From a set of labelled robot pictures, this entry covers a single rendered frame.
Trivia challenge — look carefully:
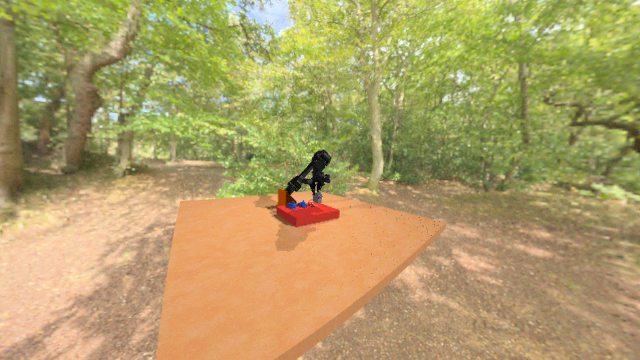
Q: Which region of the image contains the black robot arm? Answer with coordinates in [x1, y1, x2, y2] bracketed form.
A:
[285, 149, 331, 195]

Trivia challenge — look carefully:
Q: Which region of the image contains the red flat rectangular panel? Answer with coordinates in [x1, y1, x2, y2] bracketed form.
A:
[277, 200, 340, 227]

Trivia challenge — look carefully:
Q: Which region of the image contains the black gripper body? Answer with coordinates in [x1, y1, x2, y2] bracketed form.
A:
[302, 170, 330, 184]

